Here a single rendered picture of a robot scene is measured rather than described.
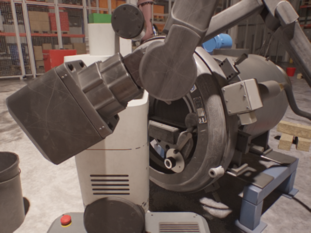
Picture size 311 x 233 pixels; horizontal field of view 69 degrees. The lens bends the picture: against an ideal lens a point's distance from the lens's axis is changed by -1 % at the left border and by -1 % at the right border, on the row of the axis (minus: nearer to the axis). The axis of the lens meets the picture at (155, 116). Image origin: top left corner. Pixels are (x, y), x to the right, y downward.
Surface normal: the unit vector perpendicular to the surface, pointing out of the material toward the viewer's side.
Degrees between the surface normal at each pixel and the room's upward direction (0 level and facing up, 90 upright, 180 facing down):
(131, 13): 90
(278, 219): 0
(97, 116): 90
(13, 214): 93
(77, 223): 0
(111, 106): 119
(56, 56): 90
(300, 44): 73
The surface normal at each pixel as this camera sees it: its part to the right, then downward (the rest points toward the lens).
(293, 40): -0.20, 0.04
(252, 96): 0.61, -0.16
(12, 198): 0.94, 0.15
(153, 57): 0.00, 0.29
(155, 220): 0.00, -0.96
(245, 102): -0.75, 0.19
